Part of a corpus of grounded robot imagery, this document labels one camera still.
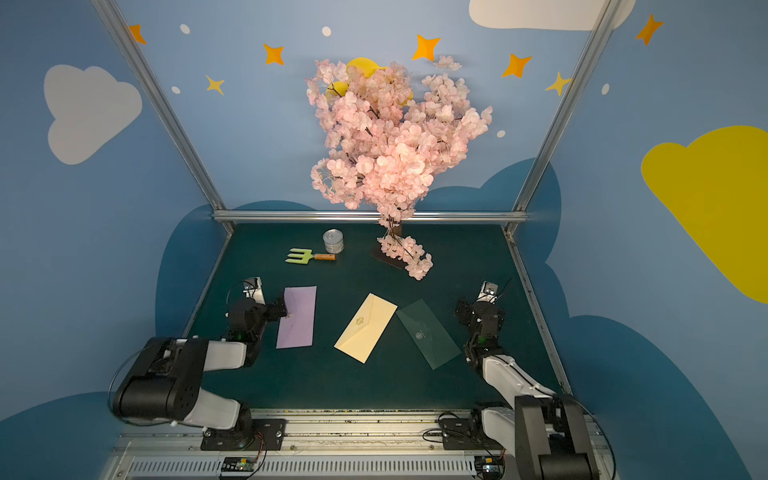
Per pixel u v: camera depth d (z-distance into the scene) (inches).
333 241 43.7
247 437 26.8
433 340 35.9
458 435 29.2
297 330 36.8
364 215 46.8
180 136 36.0
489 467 28.8
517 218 45.3
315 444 28.9
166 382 17.6
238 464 28.3
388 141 26.6
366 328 36.7
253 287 31.4
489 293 29.5
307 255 43.8
